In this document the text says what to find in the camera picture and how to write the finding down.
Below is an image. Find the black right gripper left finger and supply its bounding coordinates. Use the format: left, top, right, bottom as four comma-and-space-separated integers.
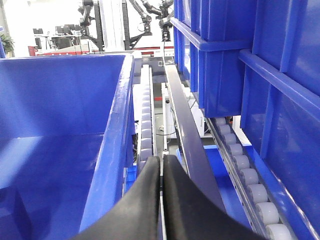
72, 156, 161, 240

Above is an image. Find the green leafy plant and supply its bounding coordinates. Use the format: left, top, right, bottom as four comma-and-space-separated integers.
0, 32, 15, 57

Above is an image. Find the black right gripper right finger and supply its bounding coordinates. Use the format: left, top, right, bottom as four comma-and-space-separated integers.
162, 154, 266, 240

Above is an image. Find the white mobile robot with arms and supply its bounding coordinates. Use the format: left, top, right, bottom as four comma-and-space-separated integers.
77, 0, 176, 51

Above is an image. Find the large deep blue bin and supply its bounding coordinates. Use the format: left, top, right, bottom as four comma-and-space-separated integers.
0, 53, 136, 240

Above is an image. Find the tall steel rack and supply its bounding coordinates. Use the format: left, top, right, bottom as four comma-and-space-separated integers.
122, 56, 301, 240

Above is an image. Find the desk with black monitors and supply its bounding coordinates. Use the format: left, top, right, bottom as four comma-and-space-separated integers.
32, 24, 83, 50

